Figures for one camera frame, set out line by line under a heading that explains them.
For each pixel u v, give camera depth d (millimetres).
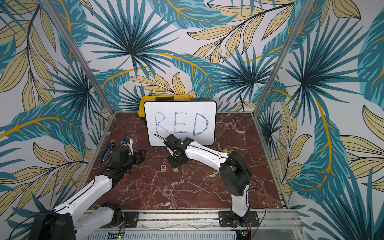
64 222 389
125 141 746
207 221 748
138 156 755
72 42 799
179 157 617
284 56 855
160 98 1027
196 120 878
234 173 470
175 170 879
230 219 717
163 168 879
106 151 950
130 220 735
